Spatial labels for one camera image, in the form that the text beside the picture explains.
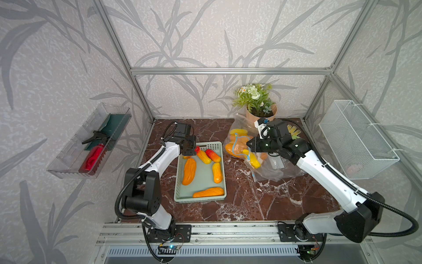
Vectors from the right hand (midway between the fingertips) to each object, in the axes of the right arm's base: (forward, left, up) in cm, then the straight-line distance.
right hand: (246, 142), depth 76 cm
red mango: (+9, +26, -19) cm, 34 cm away
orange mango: (-5, +14, -21) cm, 26 cm away
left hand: (+10, +25, -12) cm, 29 cm away
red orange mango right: (+6, +16, -22) cm, 28 cm away
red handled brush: (-15, +58, +10) cm, 61 cm away
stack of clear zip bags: (-1, -19, -24) cm, 30 cm away
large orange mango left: (-4, +29, -20) cm, 36 cm away
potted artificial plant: (+29, -8, +3) cm, 30 cm away
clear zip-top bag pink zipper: (+31, -1, -18) cm, 36 cm away
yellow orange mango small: (+6, +22, -22) cm, 32 cm away
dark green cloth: (+2, +59, +8) cm, 60 cm away
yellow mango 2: (+25, 0, -22) cm, 34 cm away
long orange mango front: (-15, +18, -21) cm, 32 cm away
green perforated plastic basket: (-6, +23, -25) cm, 35 cm away
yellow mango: (-4, -4, -10) cm, 12 cm away
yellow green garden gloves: (+26, -39, -26) cm, 54 cm away
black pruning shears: (-3, +61, +11) cm, 62 cm away
